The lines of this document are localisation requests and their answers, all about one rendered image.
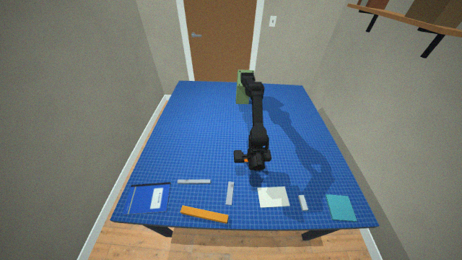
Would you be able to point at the teal flat plate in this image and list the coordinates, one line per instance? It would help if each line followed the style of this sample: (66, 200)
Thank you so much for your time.
(340, 208)

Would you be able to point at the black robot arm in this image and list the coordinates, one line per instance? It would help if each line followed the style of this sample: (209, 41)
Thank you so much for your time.
(258, 135)

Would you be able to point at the white square plate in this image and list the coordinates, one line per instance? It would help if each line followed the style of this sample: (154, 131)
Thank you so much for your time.
(273, 197)

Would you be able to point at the blue notebook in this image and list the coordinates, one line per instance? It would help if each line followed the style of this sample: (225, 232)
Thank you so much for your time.
(147, 198)

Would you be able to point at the orange flat bar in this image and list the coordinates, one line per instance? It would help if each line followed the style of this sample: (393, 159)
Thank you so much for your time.
(204, 214)

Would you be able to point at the white rectangular bar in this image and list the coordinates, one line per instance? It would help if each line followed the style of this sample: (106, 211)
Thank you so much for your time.
(303, 202)

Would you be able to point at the blue work mat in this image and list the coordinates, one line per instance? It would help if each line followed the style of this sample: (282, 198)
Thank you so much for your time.
(195, 137)

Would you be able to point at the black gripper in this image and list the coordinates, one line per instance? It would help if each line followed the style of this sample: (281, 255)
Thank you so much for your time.
(239, 156)

